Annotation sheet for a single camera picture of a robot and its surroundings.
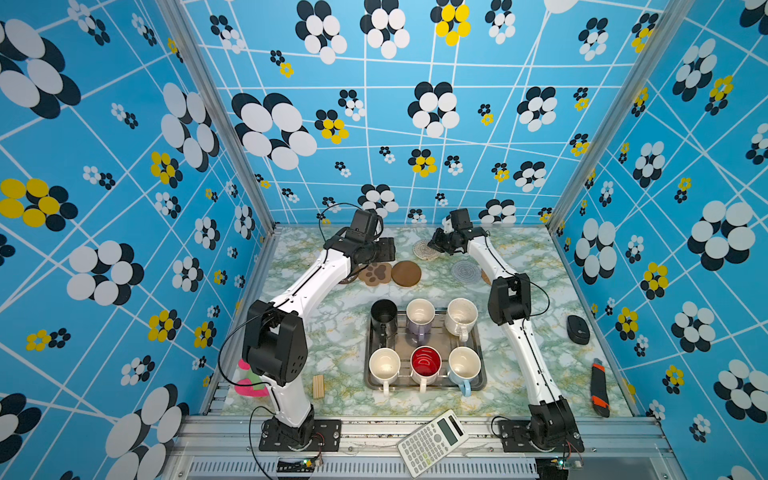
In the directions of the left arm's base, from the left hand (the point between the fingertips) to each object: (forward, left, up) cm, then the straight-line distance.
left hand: (390, 246), depth 88 cm
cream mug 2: (-29, +1, -19) cm, 35 cm away
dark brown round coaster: (+1, +14, -18) cm, 23 cm away
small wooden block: (-34, +19, -19) cm, 44 cm away
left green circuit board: (-52, +21, -21) cm, 60 cm away
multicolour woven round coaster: (+14, -12, -19) cm, 27 cm away
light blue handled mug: (-30, -21, -16) cm, 39 cm away
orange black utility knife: (-36, -57, -19) cm, 70 cm away
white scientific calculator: (-47, -10, -19) cm, 52 cm away
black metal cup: (-17, +2, -16) cm, 23 cm away
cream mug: (-14, -22, -18) cm, 32 cm away
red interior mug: (-29, -10, -19) cm, 36 cm away
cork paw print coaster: (+3, +5, -19) cm, 20 cm away
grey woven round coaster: (+4, -27, -19) cm, 33 cm away
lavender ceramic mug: (-14, -9, -18) cm, 24 cm away
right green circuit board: (-52, -39, -19) cm, 68 cm away
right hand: (+18, -16, -18) cm, 30 cm away
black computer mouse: (-19, -57, -17) cm, 62 cm away
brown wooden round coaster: (+4, -5, -19) cm, 20 cm away
